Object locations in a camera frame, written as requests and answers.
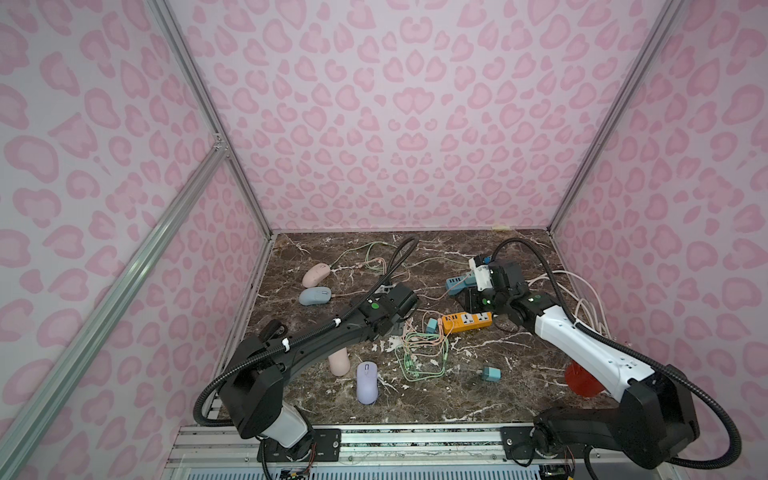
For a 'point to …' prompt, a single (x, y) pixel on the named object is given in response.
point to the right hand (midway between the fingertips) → (461, 295)
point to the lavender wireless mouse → (367, 386)
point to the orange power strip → (464, 321)
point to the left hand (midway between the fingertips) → (384, 317)
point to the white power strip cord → (579, 289)
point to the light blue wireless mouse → (315, 295)
